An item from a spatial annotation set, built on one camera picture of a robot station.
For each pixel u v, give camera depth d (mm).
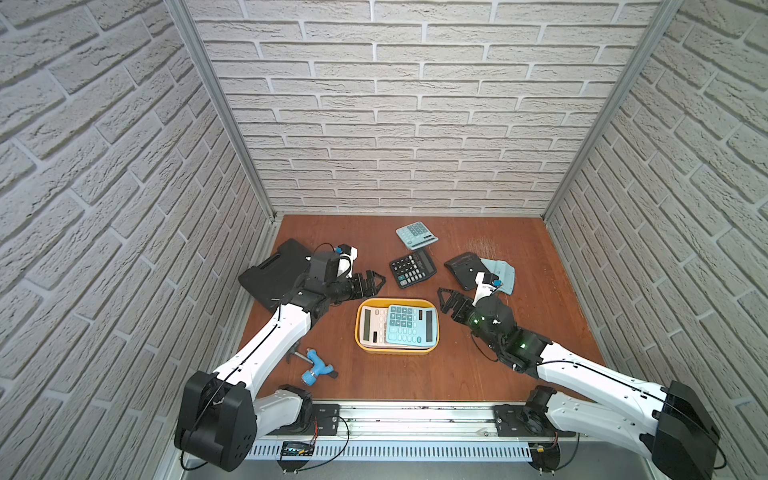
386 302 897
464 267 1001
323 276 622
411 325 834
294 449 724
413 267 1008
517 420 737
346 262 670
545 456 691
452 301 695
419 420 759
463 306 682
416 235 1104
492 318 575
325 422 726
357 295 709
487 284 698
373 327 834
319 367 792
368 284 710
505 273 997
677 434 396
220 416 392
